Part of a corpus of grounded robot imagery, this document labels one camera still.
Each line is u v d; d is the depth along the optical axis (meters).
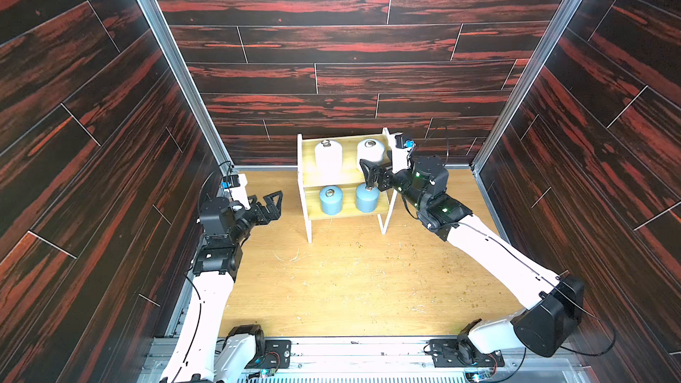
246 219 0.62
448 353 0.73
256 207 0.63
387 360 0.73
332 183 0.74
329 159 0.71
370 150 0.69
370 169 0.65
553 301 0.40
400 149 0.59
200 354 0.40
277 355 0.71
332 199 0.80
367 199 0.82
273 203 0.66
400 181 0.61
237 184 0.62
